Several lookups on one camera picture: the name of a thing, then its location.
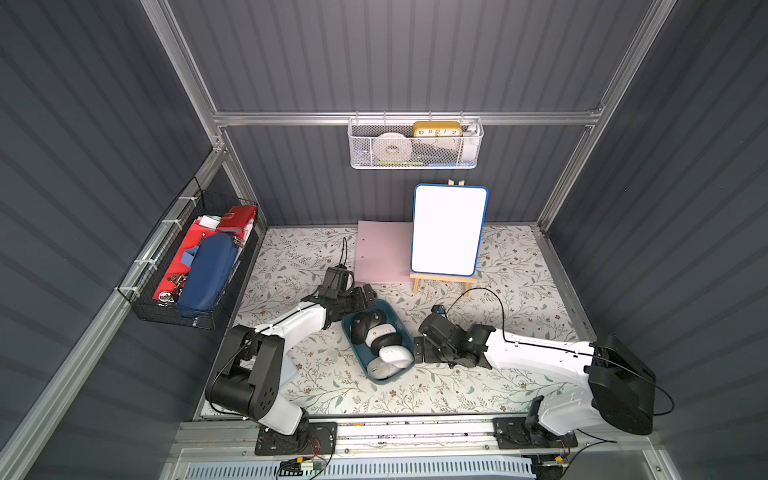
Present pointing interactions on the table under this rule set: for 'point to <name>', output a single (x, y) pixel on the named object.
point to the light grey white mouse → (379, 370)
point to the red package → (238, 220)
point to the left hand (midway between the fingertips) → (367, 299)
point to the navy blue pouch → (213, 260)
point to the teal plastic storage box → (363, 354)
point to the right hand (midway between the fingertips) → (429, 347)
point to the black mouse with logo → (362, 321)
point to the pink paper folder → (384, 252)
